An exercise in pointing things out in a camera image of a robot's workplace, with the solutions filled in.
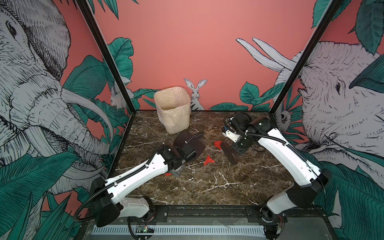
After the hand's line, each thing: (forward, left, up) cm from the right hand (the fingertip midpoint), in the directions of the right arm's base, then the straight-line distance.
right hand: (235, 146), depth 73 cm
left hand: (-6, +32, -7) cm, 33 cm away
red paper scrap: (+16, +6, -23) cm, 28 cm away
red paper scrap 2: (+4, +12, -24) cm, 27 cm away
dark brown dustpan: (-5, +23, +13) cm, 26 cm away
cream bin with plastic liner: (+26, +33, +3) cm, 42 cm away
